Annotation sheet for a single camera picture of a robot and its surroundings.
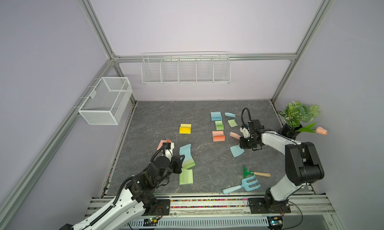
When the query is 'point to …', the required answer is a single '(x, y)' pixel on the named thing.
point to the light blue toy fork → (245, 184)
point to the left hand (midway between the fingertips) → (184, 157)
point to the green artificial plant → (295, 113)
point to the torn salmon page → (234, 135)
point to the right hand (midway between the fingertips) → (240, 143)
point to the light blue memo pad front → (186, 150)
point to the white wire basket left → (106, 101)
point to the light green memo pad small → (219, 125)
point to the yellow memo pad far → (185, 128)
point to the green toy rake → (247, 173)
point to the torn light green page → (232, 123)
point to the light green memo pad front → (186, 177)
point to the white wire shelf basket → (180, 68)
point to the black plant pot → (286, 131)
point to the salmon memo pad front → (218, 136)
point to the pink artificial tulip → (320, 130)
